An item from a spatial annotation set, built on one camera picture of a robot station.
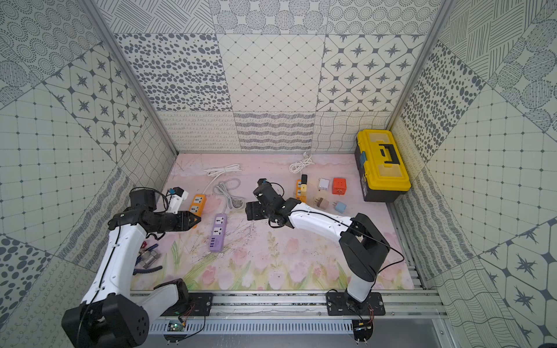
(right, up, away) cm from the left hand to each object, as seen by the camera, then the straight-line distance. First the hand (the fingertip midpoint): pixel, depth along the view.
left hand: (192, 217), depth 78 cm
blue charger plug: (+59, 0, +20) cm, 63 cm away
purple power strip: (+6, -9, +10) cm, 15 cm away
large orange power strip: (-6, +1, +19) cm, 20 cm away
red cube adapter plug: (+60, +10, +23) cm, 65 cm away
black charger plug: (+43, +13, +23) cm, 51 cm away
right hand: (+23, +1, +7) cm, 24 cm away
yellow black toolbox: (+76, +16, +13) cm, 79 cm away
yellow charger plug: (+43, +10, +20) cm, 48 cm away
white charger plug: (+53, +11, +27) cm, 61 cm away
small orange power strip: (+41, +6, +23) cm, 47 cm away
